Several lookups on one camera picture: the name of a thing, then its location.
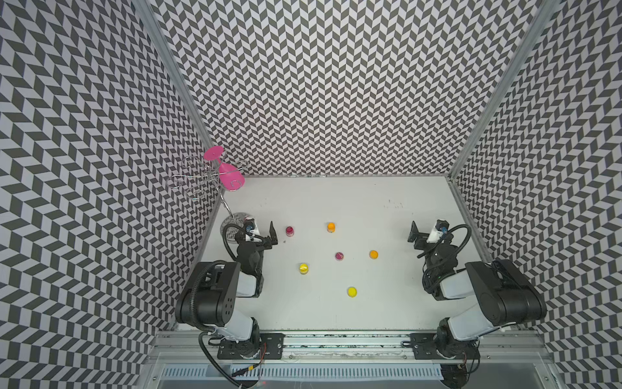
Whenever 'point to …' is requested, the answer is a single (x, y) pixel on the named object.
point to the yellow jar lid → (351, 292)
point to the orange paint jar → (331, 228)
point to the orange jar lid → (373, 254)
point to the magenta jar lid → (338, 256)
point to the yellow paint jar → (304, 268)
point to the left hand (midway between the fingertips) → (259, 224)
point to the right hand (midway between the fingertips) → (426, 226)
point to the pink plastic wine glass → (231, 177)
